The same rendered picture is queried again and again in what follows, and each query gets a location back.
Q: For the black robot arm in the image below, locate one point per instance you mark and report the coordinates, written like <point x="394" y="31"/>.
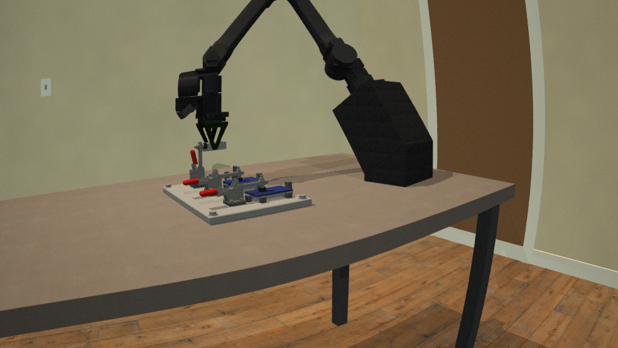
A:
<point x="338" y="57"/>

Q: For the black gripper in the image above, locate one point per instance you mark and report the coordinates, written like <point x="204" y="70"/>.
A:
<point x="204" y="121"/>

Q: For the cream rectangular block with slot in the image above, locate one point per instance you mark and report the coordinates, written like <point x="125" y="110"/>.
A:
<point x="222" y="146"/>

